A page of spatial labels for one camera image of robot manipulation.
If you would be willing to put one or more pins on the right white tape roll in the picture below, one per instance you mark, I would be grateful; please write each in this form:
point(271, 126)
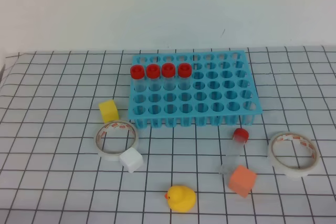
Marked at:
point(301, 140)

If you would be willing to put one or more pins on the yellow rubber duck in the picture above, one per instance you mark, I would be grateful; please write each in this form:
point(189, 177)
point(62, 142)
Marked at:
point(180, 198)

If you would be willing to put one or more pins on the white foam cube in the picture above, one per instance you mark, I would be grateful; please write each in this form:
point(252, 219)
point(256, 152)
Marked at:
point(131, 159)

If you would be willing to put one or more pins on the blue test tube rack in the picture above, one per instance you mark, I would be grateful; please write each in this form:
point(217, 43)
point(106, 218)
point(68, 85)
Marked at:
point(221, 90)

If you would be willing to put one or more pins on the red-capped tube in rack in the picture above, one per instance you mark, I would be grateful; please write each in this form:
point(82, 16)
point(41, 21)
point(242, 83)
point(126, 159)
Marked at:
point(168, 73)
point(184, 73)
point(153, 75)
point(138, 78)

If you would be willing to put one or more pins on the clear tube with red cap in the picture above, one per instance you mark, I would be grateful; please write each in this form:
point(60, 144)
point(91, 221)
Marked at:
point(233, 150)

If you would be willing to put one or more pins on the white tape roll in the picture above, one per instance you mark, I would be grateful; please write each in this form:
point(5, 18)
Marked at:
point(115, 125)
point(301, 140)

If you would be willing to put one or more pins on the orange foam cube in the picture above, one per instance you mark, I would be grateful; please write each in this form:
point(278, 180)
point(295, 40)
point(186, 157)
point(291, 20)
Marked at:
point(242, 181)

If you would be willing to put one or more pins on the yellow foam cube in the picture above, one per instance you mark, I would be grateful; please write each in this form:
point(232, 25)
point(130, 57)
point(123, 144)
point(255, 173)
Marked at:
point(109, 111)

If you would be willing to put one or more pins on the white black-grid cloth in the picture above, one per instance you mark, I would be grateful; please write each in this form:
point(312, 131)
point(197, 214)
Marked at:
point(51, 172)

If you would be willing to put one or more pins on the left white tape roll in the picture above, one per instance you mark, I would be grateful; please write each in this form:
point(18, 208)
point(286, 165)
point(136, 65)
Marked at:
point(115, 125)

